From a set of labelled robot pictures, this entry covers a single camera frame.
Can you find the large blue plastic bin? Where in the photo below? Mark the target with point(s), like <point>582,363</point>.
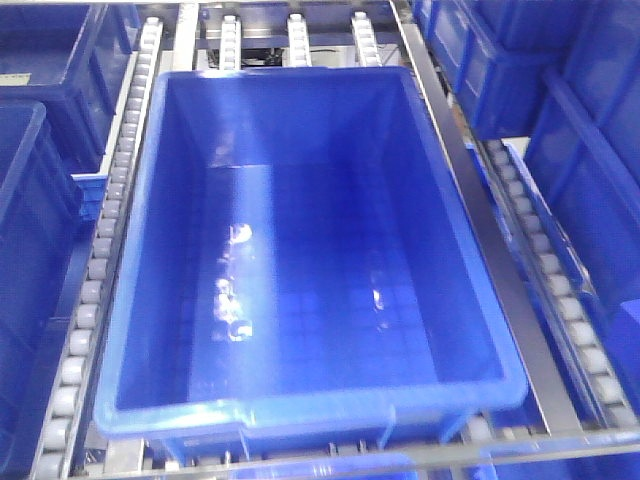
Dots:
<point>310,250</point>

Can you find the steel flow rack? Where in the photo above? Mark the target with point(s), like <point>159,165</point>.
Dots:
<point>507,280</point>

